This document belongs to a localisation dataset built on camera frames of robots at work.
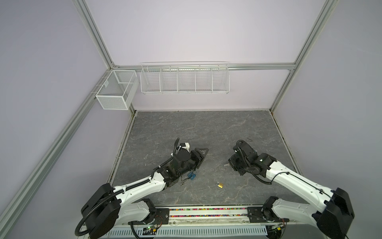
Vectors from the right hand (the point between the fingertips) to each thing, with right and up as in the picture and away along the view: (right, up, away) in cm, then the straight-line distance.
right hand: (227, 162), depth 80 cm
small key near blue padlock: (-25, -13, +4) cm, 29 cm away
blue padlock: (-19, -3, -12) cm, 23 cm away
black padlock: (+20, +10, +24) cm, 33 cm away
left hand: (-10, +5, -5) cm, 13 cm away
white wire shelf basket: (-25, +53, +21) cm, 62 cm away
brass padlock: (-3, -14, +3) cm, 14 cm away
